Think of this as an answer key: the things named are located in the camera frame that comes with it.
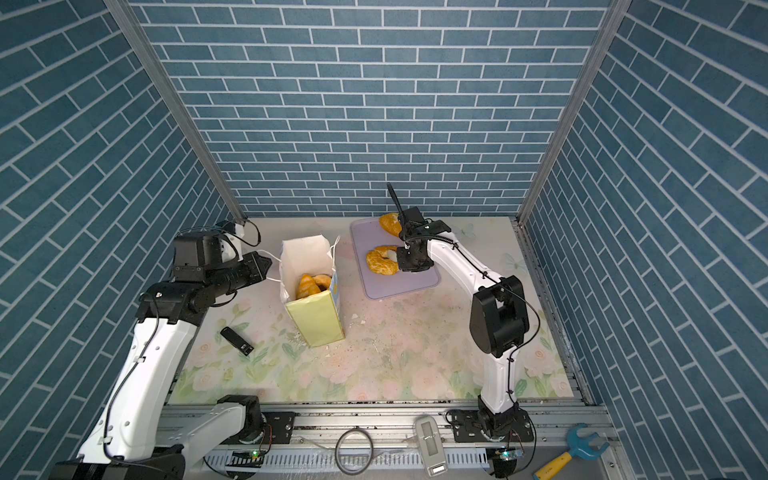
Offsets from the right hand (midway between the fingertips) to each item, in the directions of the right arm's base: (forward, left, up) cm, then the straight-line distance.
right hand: (405, 261), depth 92 cm
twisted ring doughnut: (-7, +25, -4) cm, 26 cm away
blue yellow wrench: (-43, -46, -12) cm, 64 cm away
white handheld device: (-46, -10, -11) cm, 48 cm away
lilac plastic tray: (+22, +16, -13) cm, 29 cm away
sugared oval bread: (+24, +7, -8) cm, 26 cm away
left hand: (-15, +31, +17) cm, 38 cm away
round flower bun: (+5, +10, -8) cm, 14 cm away
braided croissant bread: (-10, +29, -2) cm, 30 cm away
